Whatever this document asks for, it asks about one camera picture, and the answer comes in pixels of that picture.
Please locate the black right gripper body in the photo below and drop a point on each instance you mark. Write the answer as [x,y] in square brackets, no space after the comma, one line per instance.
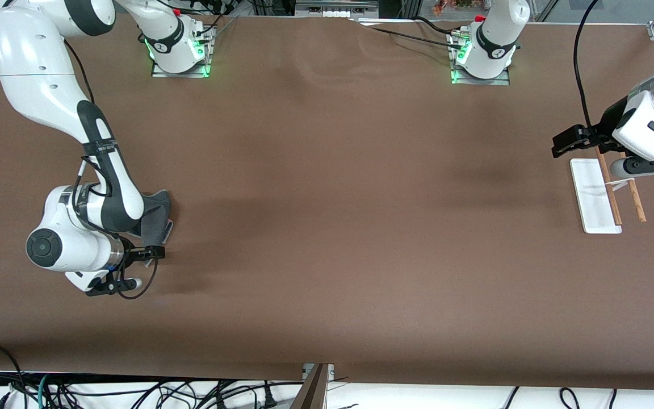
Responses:
[129,248]

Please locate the white wooden towel rack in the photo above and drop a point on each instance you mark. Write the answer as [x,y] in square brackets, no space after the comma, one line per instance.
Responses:
[594,199]

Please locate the small metal bracket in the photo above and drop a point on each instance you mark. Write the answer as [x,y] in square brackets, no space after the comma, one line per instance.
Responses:
[331,372]

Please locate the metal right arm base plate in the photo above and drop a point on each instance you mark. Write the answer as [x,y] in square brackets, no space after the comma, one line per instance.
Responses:
[162,74]

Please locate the white power strip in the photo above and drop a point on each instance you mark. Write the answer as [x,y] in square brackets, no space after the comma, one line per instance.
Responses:
[335,13]

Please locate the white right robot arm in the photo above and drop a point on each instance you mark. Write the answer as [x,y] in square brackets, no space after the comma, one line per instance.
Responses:
[32,57]

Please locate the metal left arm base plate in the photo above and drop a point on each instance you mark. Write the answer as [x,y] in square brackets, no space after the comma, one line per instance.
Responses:
[497,82]

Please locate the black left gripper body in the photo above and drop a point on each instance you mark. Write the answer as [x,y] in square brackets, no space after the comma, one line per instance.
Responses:
[609,122]

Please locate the grey and pink towel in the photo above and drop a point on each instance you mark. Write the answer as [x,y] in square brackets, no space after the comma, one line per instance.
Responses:
[159,218]

